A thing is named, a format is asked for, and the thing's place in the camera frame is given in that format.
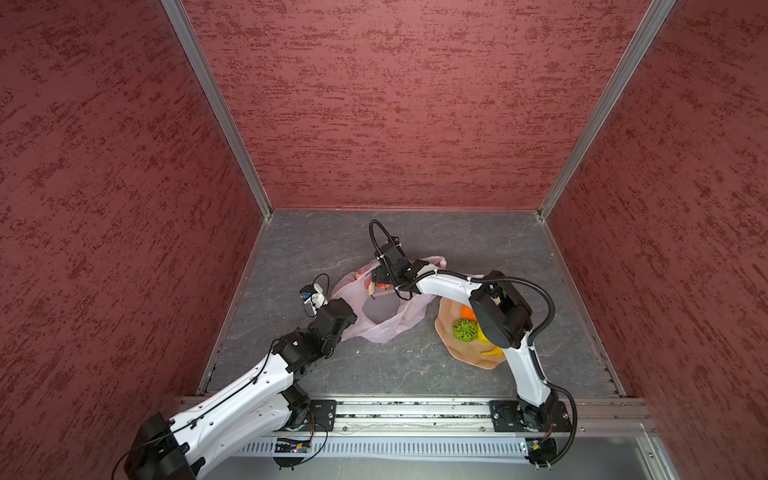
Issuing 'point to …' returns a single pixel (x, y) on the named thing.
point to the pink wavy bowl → (468, 352)
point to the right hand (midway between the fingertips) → (381, 275)
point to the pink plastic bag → (384, 314)
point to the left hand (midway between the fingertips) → (349, 308)
